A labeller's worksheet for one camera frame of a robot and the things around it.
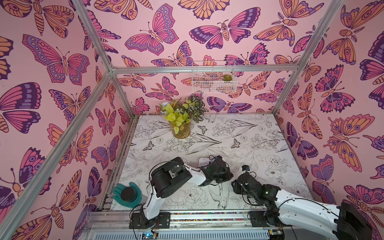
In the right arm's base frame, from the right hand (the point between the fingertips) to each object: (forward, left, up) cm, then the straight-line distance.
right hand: (233, 183), depth 84 cm
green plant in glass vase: (+35, +33, +20) cm, 52 cm away
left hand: (+4, -3, +1) cm, 5 cm away
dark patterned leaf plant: (+39, +21, +20) cm, 49 cm away
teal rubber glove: (-7, +64, 0) cm, 64 cm away
